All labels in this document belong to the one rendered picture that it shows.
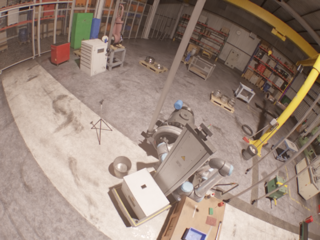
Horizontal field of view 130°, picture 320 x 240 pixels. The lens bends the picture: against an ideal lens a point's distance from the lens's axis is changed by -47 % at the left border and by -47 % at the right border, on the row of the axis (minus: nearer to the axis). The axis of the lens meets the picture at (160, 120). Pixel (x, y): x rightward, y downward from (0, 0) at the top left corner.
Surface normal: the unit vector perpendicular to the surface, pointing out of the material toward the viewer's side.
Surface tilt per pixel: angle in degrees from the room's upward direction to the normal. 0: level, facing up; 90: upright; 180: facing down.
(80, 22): 90
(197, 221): 0
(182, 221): 0
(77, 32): 90
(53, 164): 0
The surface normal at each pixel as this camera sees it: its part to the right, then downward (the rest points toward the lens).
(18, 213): 0.29, -0.70
